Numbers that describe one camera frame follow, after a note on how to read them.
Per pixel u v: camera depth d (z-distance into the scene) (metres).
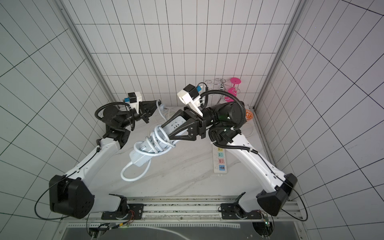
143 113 0.59
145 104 0.61
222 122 0.43
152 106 0.63
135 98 0.54
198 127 0.38
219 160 0.88
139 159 0.36
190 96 0.36
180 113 0.42
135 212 0.72
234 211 0.64
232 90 1.03
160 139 0.36
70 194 0.40
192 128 0.38
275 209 0.39
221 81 0.92
